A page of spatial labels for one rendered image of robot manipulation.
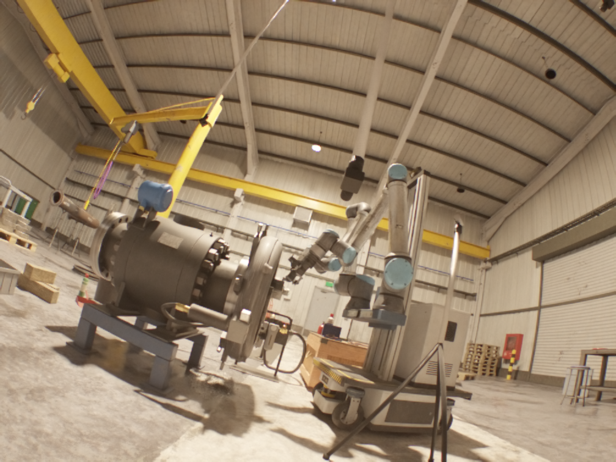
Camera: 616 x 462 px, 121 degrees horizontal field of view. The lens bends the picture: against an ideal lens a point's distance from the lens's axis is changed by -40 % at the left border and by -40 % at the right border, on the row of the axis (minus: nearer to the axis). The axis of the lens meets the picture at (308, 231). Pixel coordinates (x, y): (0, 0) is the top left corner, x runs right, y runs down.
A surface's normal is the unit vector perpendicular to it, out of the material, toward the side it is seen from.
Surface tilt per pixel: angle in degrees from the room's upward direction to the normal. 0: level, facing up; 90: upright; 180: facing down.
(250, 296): 91
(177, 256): 78
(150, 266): 97
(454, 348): 90
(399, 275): 95
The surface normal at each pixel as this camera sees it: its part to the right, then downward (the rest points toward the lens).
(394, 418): 0.22, -0.25
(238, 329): 0.01, 0.10
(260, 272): 0.21, -0.52
